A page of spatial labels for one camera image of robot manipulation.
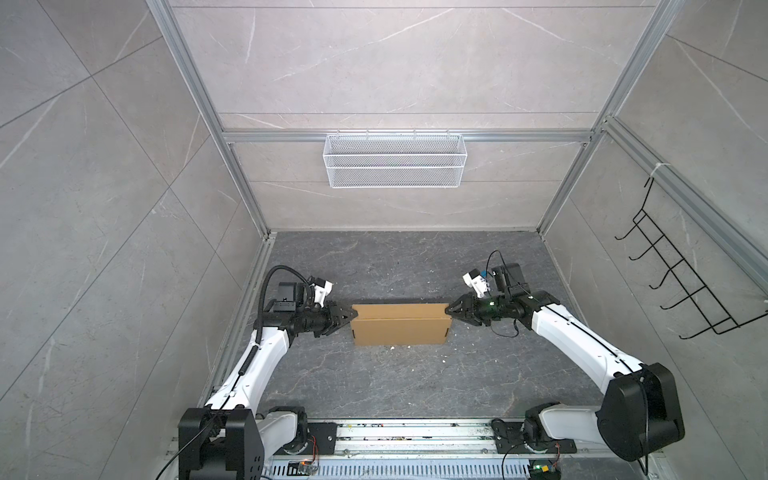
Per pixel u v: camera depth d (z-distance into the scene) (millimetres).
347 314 778
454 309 781
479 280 777
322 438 732
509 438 730
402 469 700
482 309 715
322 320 707
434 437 750
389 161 1009
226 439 391
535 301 582
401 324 804
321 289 762
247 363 474
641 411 407
